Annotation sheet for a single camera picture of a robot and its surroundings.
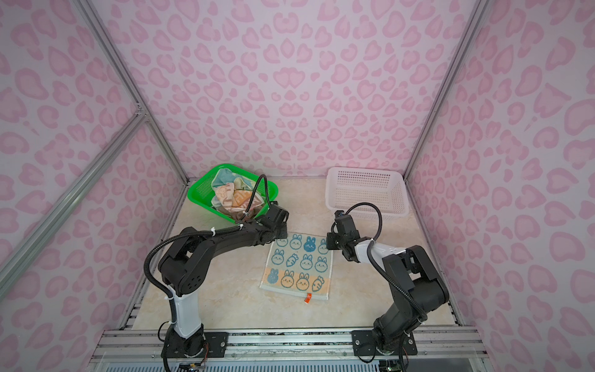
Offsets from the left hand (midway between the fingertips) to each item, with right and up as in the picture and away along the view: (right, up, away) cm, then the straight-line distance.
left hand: (287, 228), depth 97 cm
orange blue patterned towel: (-23, +11, +1) cm, 26 cm away
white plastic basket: (+28, +18, +17) cm, 37 cm away
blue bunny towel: (+5, -14, -6) cm, 16 cm away
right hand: (+17, -2, -2) cm, 17 cm away
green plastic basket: (-41, +15, +11) cm, 45 cm away
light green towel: (-32, +23, +15) cm, 42 cm away
